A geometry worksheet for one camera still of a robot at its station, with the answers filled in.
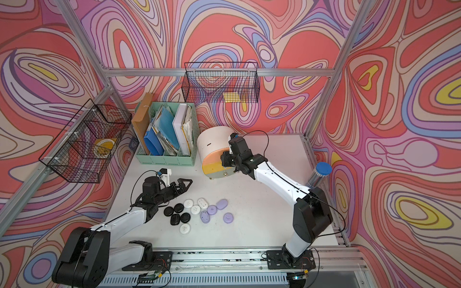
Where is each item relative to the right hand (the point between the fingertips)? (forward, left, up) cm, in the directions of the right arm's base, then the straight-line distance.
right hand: (224, 161), depth 84 cm
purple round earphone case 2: (-21, -1, -18) cm, 27 cm away
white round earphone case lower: (-25, +19, -17) cm, 36 cm away
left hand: (-7, +18, -9) cm, 21 cm away
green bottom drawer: (0, +3, -12) cm, 12 cm away
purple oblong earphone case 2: (-20, +10, -17) cm, 28 cm away
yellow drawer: (0, +6, -5) cm, 8 cm away
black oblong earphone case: (-21, +24, -17) cm, 36 cm away
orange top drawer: (0, +4, +3) cm, 5 cm away
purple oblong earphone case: (-13, +2, -18) cm, 23 cm away
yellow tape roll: (-3, +48, +16) cm, 50 cm away
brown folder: (+13, +38, +14) cm, 43 cm away
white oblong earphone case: (-13, +12, -17) cm, 25 cm away
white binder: (+20, +24, +8) cm, 32 cm away
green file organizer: (+11, +28, -11) cm, 32 cm away
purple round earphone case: (-17, +7, -17) cm, 25 cm away
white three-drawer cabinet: (+7, +6, +6) cm, 11 cm away
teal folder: (+19, +30, +6) cm, 36 cm away
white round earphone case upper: (-13, +19, -17) cm, 29 cm away
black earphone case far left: (-17, +29, -17) cm, 37 cm away
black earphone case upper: (-15, +24, -18) cm, 33 cm away
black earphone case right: (-20, +20, -17) cm, 33 cm away
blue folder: (+14, +37, 0) cm, 40 cm away
